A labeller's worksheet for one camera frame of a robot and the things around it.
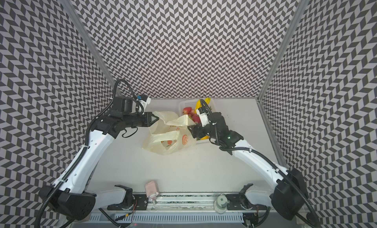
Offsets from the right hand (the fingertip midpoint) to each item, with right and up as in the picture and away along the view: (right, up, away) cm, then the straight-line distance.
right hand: (194, 128), depth 77 cm
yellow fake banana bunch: (+2, +14, +25) cm, 29 cm away
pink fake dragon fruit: (+1, +6, -7) cm, 9 cm away
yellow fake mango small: (+5, -3, -9) cm, 11 cm away
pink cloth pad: (-21, -28, -7) cm, 36 cm away
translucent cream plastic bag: (-10, 0, -17) cm, 20 cm away
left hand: (-18, +5, -6) cm, 19 cm away
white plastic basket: (-3, +15, +28) cm, 32 cm away
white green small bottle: (+12, -32, -13) cm, 36 cm away
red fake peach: (-6, +10, +27) cm, 29 cm away
